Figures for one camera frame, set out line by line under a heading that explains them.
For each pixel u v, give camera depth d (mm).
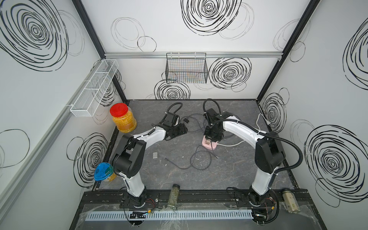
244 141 561
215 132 748
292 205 693
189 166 839
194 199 751
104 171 741
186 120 1077
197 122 1055
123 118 905
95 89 711
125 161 475
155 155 889
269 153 479
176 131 820
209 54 904
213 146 911
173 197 720
